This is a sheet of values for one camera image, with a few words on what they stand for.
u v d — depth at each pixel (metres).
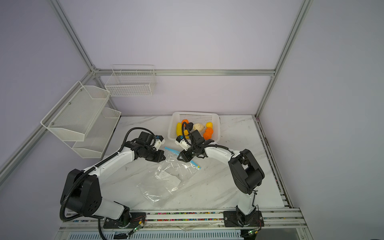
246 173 0.48
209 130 1.05
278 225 0.73
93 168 0.46
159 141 0.81
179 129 1.07
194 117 1.11
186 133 1.08
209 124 1.11
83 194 0.42
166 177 0.84
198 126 1.05
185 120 1.11
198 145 0.72
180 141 0.80
